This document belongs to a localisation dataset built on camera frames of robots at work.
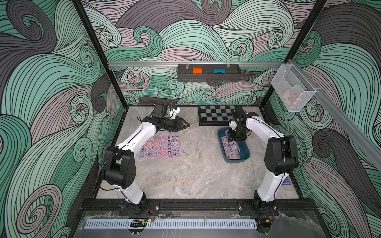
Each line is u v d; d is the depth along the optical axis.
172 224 0.70
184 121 0.79
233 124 0.88
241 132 0.78
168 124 0.74
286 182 0.80
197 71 0.94
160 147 0.96
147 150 0.94
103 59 0.92
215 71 0.93
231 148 0.88
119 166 0.45
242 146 0.94
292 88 0.77
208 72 0.95
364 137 0.53
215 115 1.10
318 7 0.71
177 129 0.76
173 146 0.96
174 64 0.95
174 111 0.79
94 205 0.74
